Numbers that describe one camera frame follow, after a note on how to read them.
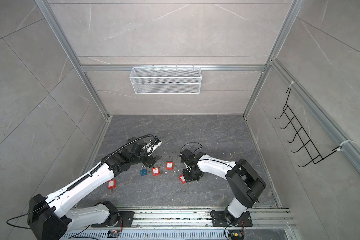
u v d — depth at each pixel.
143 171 0.89
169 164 0.90
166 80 1.01
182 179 0.85
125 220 0.73
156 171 0.88
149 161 0.68
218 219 0.73
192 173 0.73
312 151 0.63
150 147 0.65
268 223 0.73
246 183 0.46
